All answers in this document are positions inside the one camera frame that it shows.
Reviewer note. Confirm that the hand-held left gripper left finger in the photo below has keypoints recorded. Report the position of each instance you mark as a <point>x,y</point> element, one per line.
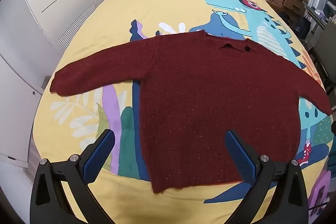
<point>99,155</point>

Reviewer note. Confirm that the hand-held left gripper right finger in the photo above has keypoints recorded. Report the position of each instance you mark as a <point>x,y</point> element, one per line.
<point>240,158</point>

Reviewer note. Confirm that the dark red knitted sweater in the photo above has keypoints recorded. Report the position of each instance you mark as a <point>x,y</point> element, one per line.
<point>197,95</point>

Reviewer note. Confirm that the black bag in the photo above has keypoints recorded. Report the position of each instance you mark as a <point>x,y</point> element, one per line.
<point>303,27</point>

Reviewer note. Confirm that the yellow dinosaur printed bedsheet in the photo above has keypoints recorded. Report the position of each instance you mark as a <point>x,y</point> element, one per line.
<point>157,8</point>

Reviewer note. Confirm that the glass-topped desk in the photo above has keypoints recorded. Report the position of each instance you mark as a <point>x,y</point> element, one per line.
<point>316,14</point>

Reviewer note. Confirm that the pink plastic frame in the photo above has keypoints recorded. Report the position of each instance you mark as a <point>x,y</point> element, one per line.
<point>321,187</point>

